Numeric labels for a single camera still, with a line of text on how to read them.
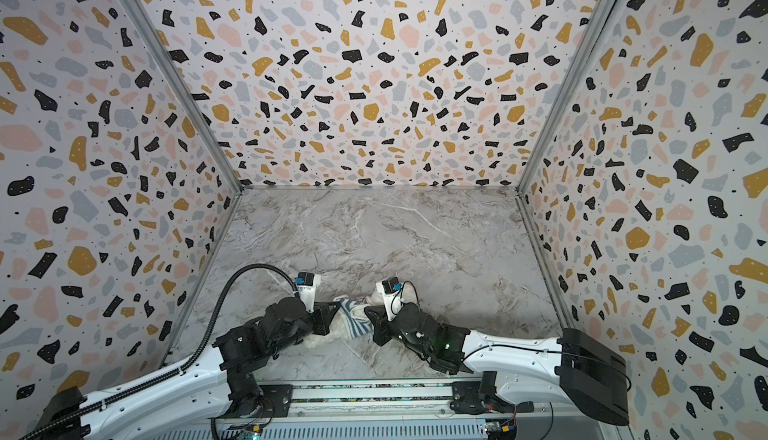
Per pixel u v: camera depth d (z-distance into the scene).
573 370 0.43
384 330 0.66
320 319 0.67
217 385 0.52
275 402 0.73
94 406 0.42
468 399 0.73
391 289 0.66
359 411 0.73
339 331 0.75
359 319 0.75
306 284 0.69
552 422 0.72
